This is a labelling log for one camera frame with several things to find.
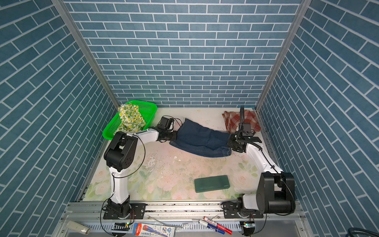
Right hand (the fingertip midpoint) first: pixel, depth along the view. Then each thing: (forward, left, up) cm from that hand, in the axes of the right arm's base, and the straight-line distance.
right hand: (228, 139), depth 89 cm
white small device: (-49, +69, -6) cm, 85 cm away
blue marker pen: (-43, +9, -10) cm, 45 cm away
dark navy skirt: (+7, +20, -12) cm, 25 cm away
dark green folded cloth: (-23, +9, -11) cm, 27 cm away
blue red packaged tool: (-47, +38, -9) cm, 61 cm away
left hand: (+7, +34, -9) cm, 36 cm away
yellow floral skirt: (+16, +70, -6) cm, 72 cm away
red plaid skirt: (+24, -6, -8) cm, 26 cm away
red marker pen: (-42, +5, -10) cm, 44 cm away
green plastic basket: (+25, +60, -4) cm, 65 cm away
